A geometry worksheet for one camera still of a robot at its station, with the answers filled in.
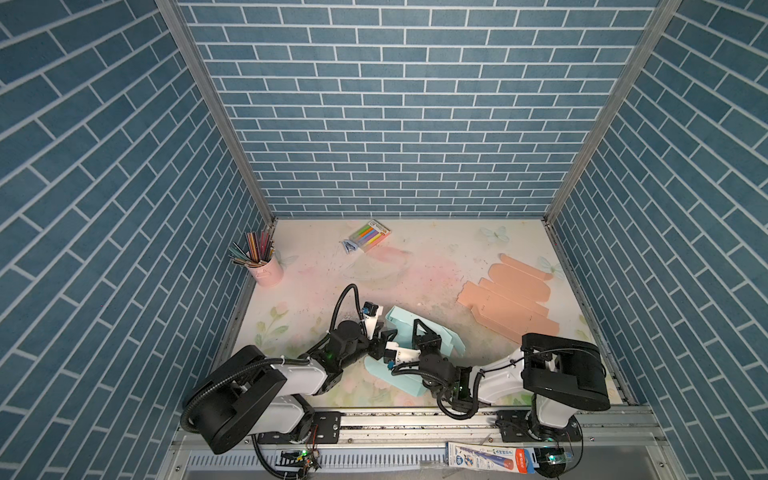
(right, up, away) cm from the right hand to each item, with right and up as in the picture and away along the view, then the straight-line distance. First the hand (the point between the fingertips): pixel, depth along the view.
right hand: (419, 317), depth 81 cm
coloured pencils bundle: (-52, +18, +15) cm, 57 cm away
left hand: (-8, -5, +4) cm, 10 cm away
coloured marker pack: (-17, +24, +34) cm, 45 cm away
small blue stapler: (-24, +20, +28) cm, 42 cm away
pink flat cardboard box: (+31, +1, +19) cm, 36 cm away
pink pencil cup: (-48, +11, +13) cm, 51 cm away
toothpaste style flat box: (+16, -30, -12) cm, 36 cm away
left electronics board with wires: (-28, -32, -10) cm, 44 cm away
